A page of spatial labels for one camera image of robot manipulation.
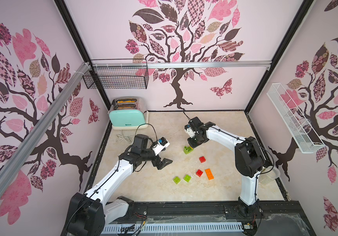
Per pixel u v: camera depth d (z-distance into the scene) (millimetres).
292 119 794
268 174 760
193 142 833
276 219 724
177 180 838
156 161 697
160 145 679
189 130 874
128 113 999
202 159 920
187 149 923
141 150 622
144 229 697
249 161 511
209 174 862
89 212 390
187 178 851
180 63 947
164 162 697
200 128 709
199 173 854
